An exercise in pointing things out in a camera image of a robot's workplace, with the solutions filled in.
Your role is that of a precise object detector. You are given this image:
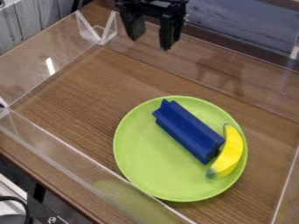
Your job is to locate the black metal base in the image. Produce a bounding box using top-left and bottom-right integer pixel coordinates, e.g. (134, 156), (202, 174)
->
(27, 198), (70, 224)

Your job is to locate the clear acrylic enclosure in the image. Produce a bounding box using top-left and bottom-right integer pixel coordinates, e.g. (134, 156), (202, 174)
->
(0, 13), (299, 224)

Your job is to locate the yellow toy banana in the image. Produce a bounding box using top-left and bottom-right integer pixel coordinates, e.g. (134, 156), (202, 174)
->
(206, 123), (245, 179)

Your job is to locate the green round plate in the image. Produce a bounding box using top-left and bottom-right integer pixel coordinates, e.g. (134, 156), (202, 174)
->
(114, 95), (249, 202)

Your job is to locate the black cable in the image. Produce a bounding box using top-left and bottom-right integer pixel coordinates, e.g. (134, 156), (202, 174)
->
(0, 195), (34, 224)

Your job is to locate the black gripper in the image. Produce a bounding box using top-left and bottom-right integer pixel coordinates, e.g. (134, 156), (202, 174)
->
(115, 0), (190, 51)

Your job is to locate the clear acrylic corner bracket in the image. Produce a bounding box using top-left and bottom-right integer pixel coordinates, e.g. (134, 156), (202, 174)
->
(75, 11), (118, 46)

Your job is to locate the blue block object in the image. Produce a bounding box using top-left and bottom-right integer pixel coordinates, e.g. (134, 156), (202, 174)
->
(153, 99), (225, 164)

